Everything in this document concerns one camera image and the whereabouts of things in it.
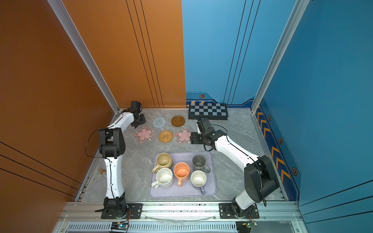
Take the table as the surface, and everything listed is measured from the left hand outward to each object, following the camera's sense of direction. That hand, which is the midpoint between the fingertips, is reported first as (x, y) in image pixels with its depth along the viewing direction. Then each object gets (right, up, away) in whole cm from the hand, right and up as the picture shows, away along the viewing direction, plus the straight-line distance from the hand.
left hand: (142, 119), depth 109 cm
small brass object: (-16, -32, -23) cm, 43 cm away
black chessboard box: (+54, +6, +6) cm, 55 cm away
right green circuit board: (+64, -54, -39) cm, 92 cm away
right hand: (+40, -12, -22) cm, 47 cm away
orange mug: (+32, -32, -24) cm, 51 cm away
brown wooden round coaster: (+27, -1, +3) cm, 27 cm away
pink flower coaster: (+3, -11, -5) cm, 13 cm away
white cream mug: (+22, -35, -26) cm, 49 cm away
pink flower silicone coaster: (+32, -12, -7) cm, 35 cm away
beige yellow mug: (+20, -26, -19) cm, 38 cm away
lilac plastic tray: (+28, -30, -32) cm, 52 cm away
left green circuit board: (+2, -53, -39) cm, 66 cm away
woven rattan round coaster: (+19, -13, -7) cm, 24 cm away
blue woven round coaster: (+12, -3, +3) cm, 13 cm away
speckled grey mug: (+42, -26, -24) cm, 55 cm away
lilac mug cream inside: (+42, -35, -27) cm, 60 cm away
